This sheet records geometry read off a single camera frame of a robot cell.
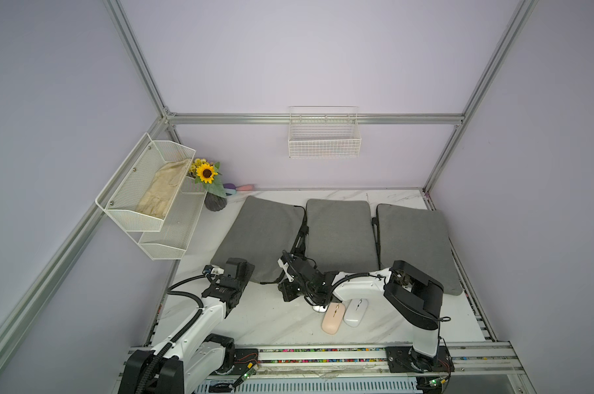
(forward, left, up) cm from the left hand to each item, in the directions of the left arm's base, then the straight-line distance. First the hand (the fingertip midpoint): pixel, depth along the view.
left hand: (244, 275), depth 88 cm
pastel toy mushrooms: (+47, +14, -2) cm, 49 cm away
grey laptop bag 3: (+16, -69, 0) cm, 71 cm away
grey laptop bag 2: (+18, -37, 0) cm, 41 cm away
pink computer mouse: (-14, -32, -2) cm, 35 cm away
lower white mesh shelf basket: (+10, +28, +7) cm, 30 cm away
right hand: (-5, -14, -2) cm, 15 cm away
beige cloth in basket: (+15, +26, +26) cm, 40 cm away
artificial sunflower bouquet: (+34, +17, +19) cm, 43 cm away
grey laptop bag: (+20, -4, 0) cm, 20 cm away
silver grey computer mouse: (-11, -28, -2) cm, 30 cm away
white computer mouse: (-12, -40, -2) cm, 42 cm away
